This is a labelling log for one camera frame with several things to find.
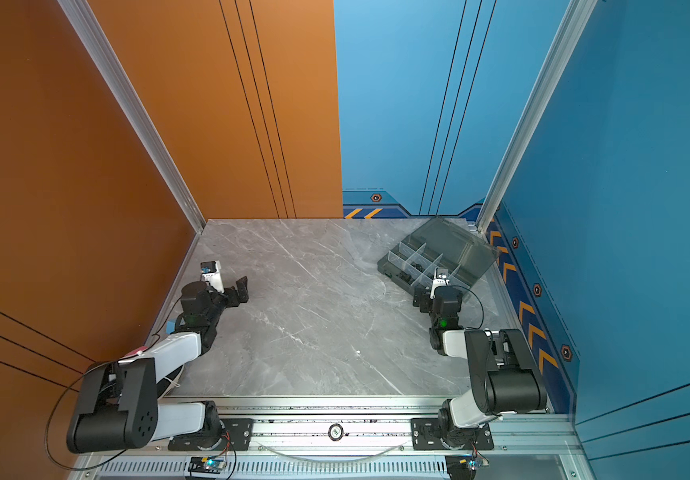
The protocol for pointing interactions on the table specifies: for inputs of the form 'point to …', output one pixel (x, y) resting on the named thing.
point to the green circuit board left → (212, 464)
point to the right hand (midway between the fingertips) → (433, 286)
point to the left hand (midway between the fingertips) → (232, 276)
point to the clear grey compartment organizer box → (449, 251)
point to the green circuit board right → (461, 467)
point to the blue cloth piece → (170, 327)
